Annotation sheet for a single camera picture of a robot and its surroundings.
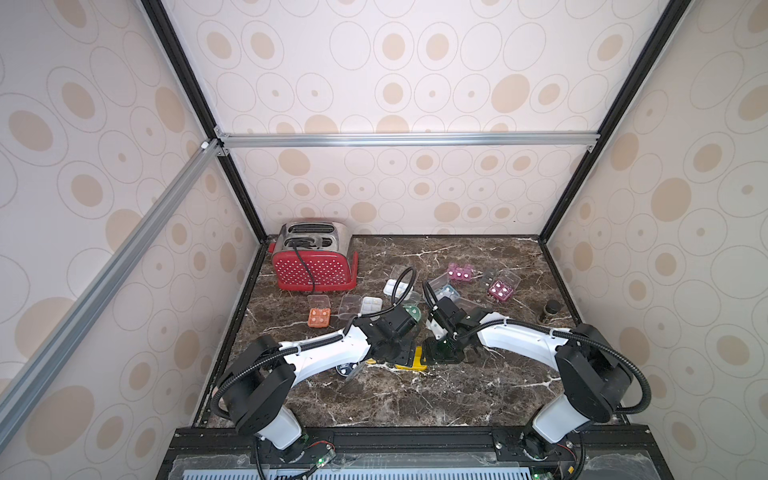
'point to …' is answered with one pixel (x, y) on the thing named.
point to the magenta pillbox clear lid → (507, 282)
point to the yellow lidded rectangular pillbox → (416, 366)
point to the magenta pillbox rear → (458, 272)
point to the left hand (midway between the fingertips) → (413, 355)
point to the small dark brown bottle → (552, 307)
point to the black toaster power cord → (305, 264)
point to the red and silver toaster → (314, 256)
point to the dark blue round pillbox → (345, 369)
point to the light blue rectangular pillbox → (441, 287)
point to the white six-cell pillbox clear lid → (355, 304)
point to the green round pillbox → (414, 312)
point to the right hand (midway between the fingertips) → (436, 358)
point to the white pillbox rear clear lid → (401, 282)
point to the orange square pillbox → (319, 310)
